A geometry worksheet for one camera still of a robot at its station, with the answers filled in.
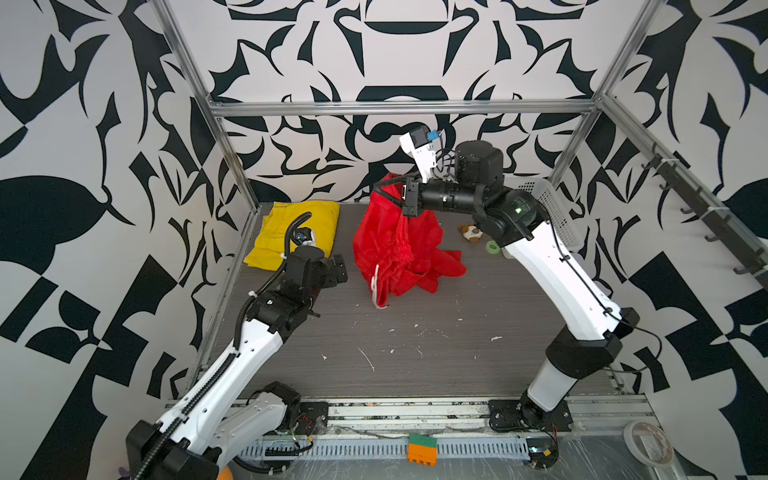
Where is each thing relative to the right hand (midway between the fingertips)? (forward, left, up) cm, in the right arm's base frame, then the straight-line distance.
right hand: (379, 185), depth 56 cm
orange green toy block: (-37, -8, -48) cm, 61 cm away
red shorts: (-6, -3, -13) cm, 14 cm away
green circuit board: (-37, -37, -51) cm, 73 cm away
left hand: (+2, +14, -24) cm, 28 cm away
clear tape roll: (-36, -62, -51) cm, 88 cm away
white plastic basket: (+33, -62, -42) cm, 82 cm away
